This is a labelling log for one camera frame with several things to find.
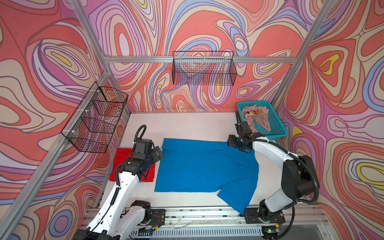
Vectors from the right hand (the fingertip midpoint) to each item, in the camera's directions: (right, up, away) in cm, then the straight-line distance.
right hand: (233, 145), depth 92 cm
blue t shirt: (-23, -13, +1) cm, 27 cm away
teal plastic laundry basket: (+33, +9, +9) cm, 36 cm away
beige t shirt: (+26, +21, +22) cm, 40 cm away
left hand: (-45, -3, -12) cm, 47 cm away
